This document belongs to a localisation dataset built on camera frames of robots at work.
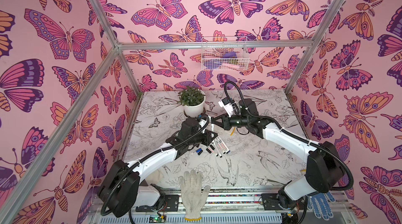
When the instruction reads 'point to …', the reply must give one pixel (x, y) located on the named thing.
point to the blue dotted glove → (320, 203)
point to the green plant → (190, 96)
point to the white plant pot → (195, 110)
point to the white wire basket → (224, 53)
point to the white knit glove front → (193, 196)
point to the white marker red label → (213, 151)
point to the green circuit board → (154, 219)
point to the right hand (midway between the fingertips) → (214, 121)
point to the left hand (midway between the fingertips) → (217, 132)
